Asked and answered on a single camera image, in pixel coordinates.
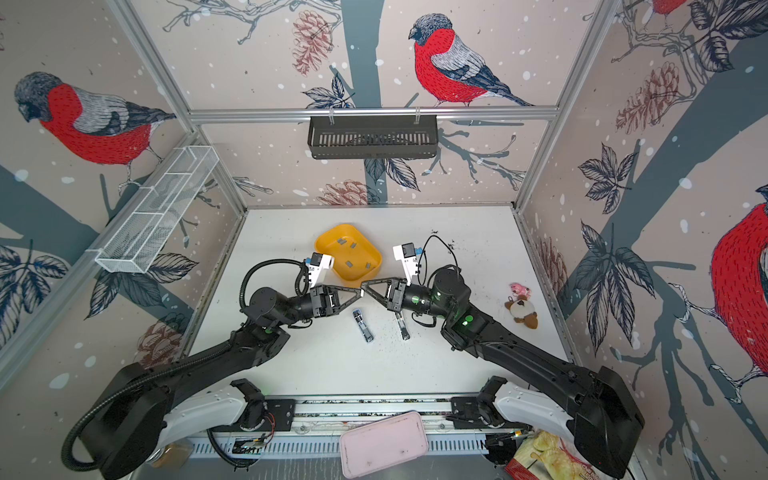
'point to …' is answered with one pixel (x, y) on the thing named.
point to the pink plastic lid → (382, 444)
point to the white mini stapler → (402, 326)
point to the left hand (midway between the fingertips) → (356, 303)
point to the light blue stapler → (364, 329)
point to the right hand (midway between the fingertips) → (359, 293)
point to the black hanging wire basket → (372, 137)
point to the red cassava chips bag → (546, 455)
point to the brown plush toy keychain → (522, 309)
